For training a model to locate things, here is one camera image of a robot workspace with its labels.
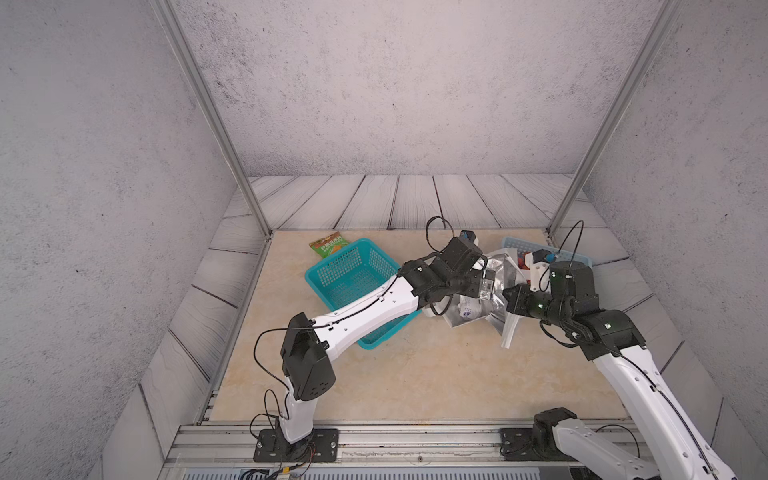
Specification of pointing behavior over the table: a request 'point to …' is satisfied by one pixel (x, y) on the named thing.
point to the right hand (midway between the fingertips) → (505, 290)
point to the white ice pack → (470, 308)
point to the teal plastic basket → (350, 271)
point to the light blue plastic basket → (525, 247)
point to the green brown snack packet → (328, 245)
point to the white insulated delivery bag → (510, 271)
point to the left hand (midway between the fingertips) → (486, 281)
